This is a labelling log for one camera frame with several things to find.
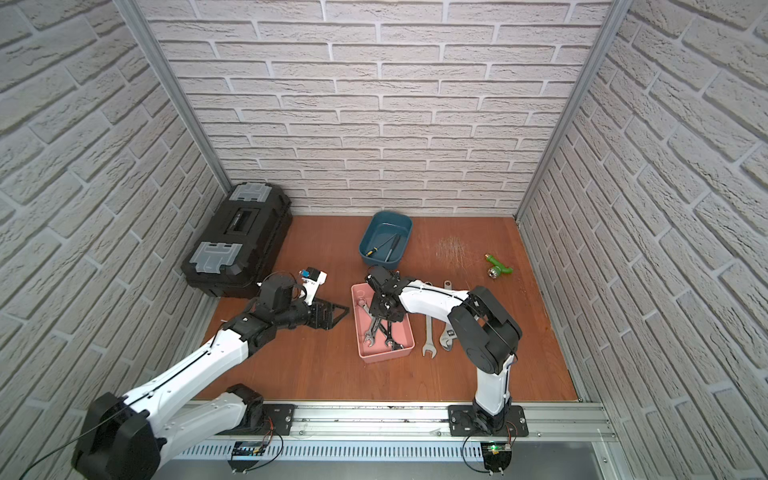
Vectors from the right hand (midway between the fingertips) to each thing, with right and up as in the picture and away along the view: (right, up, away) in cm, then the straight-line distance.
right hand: (381, 311), depth 92 cm
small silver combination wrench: (+3, -6, -5) cm, 8 cm away
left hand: (-10, +5, -13) cm, 17 cm away
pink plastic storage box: (+6, -6, -3) cm, 9 cm away
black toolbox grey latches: (-43, +22, -3) cm, 48 cm away
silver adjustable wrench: (+20, -6, -5) cm, 22 cm away
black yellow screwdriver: (-3, +20, +17) cm, 26 cm away
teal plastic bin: (+1, +23, +19) cm, 30 cm away
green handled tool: (+41, +13, +9) cm, 43 cm away
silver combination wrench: (-3, -6, -5) cm, 8 cm away
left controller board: (-33, -30, -19) cm, 48 cm away
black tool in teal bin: (+3, +20, +18) cm, 27 cm away
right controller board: (+29, -30, -21) cm, 47 cm away
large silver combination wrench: (+15, -9, -6) cm, 18 cm away
